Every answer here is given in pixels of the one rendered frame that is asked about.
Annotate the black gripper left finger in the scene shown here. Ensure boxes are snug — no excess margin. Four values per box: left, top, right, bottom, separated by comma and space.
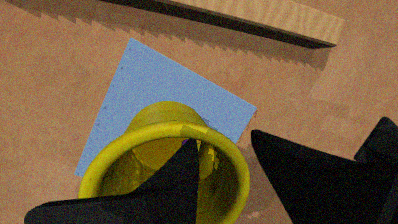
24, 138, 199, 224

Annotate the brown wooden bar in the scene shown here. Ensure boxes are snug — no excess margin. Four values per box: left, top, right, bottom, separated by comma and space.
100, 0, 344, 49

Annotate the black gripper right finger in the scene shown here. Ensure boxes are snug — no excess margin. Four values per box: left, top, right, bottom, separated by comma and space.
251, 129, 398, 224

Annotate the yellow cup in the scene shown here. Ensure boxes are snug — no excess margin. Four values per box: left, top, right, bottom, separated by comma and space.
78, 101, 250, 224

